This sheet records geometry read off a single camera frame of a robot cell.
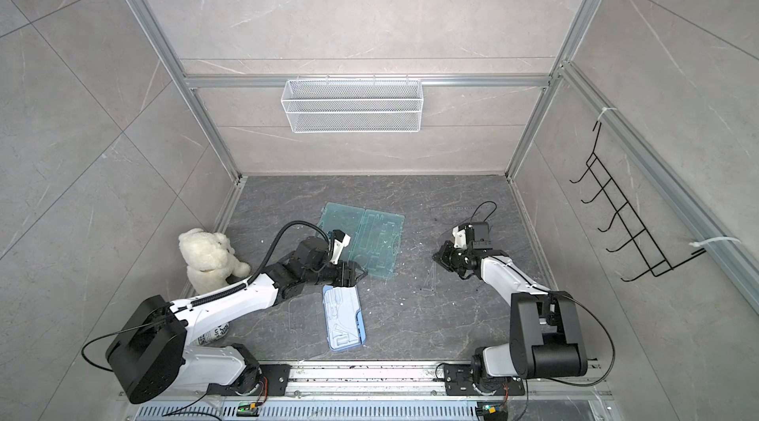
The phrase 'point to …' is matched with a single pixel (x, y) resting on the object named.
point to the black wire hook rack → (652, 255)
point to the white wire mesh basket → (352, 106)
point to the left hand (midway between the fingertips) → (364, 268)
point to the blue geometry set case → (345, 324)
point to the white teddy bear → (210, 259)
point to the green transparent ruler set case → (375, 236)
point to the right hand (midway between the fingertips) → (435, 255)
